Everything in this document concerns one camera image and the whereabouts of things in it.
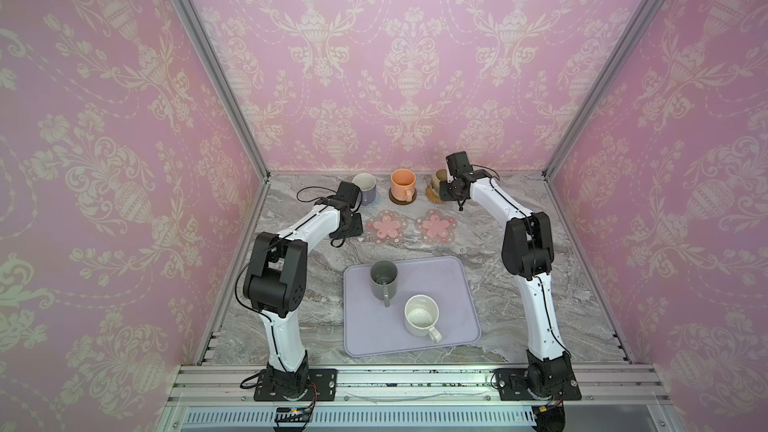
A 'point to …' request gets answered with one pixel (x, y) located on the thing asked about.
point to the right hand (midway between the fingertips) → (450, 189)
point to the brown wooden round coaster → (397, 201)
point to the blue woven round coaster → (374, 205)
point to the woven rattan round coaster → (433, 196)
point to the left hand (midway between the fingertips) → (353, 230)
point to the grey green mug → (383, 275)
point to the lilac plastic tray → (370, 327)
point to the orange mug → (403, 184)
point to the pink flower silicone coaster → (436, 228)
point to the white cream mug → (421, 315)
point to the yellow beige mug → (441, 175)
